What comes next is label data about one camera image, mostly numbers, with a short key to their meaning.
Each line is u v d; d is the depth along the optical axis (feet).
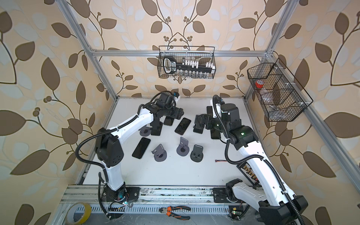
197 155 2.75
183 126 3.25
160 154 2.74
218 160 2.84
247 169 2.69
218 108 2.03
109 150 1.60
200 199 2.42
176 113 2.53
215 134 3.28
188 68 2.79
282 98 2.40
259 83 2.85
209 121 1.97
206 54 2.99
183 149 2.95
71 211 2.19
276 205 1.20
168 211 2.29
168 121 3.32
